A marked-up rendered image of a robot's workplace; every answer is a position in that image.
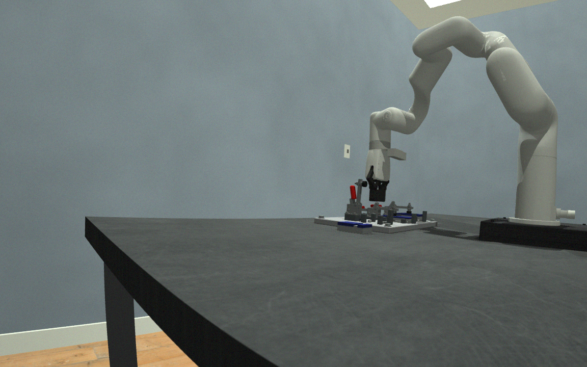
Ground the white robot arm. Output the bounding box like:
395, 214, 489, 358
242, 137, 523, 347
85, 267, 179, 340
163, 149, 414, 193
369, 16, 575, 226

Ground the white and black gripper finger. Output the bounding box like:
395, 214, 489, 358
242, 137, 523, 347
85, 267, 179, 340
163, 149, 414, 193
366, 166, 379, 201
378, 180, 389, 202

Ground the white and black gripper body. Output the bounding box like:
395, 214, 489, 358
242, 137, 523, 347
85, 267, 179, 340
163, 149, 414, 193
365, 149, 390, 181

